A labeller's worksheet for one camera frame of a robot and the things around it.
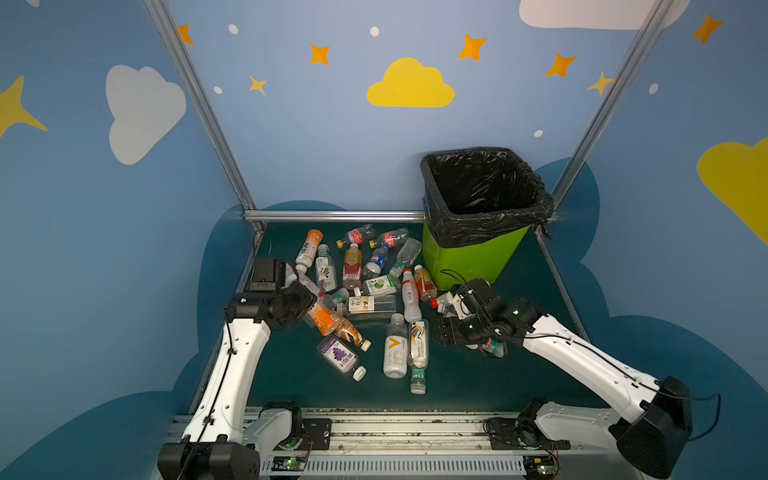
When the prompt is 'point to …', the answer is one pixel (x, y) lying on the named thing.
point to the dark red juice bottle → (352, 268)
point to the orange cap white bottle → (304, 258)
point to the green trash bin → (452, 265)
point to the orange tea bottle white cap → (425, 287)
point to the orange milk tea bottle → (324, 316)
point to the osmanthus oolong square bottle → (385, 304)
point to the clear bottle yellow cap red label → (357, 236)
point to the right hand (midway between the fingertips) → (446, 332)
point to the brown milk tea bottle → (347, 331)
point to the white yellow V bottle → (395, 364)
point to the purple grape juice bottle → (341, 357)
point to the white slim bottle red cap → (412, 312)
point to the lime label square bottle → (381, 285)
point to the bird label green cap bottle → (419, 355)
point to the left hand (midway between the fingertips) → (316, 298)
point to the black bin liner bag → (477, 195)
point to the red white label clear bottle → (495, 347)
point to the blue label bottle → (372, 269)
